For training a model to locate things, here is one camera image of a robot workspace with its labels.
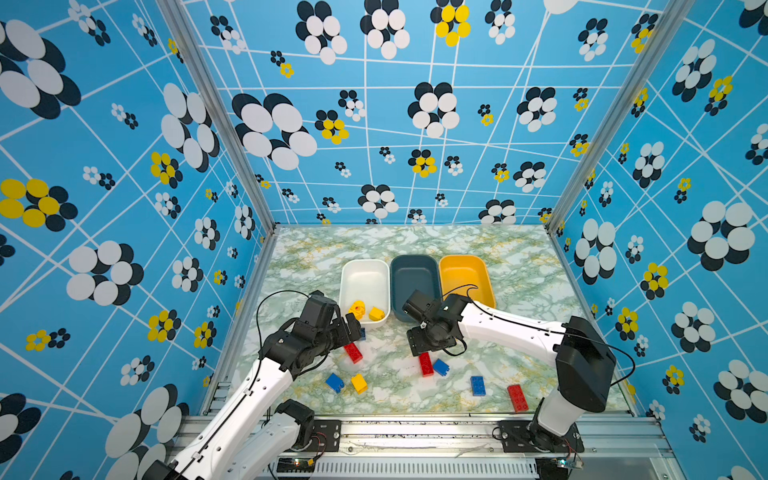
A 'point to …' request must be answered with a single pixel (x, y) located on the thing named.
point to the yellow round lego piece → (358, 308)
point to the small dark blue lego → (362, 334)
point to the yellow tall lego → (376, 314)
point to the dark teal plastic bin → (410, 273)
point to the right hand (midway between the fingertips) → (422, 345)
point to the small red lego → (517, 397)
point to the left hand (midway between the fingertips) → (350, 328)
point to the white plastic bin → (365, 291)
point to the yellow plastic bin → (456, 270)
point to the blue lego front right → (478, 386)
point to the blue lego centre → (441, 367)
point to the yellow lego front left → (359, 383)
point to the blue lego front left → (334, 382)
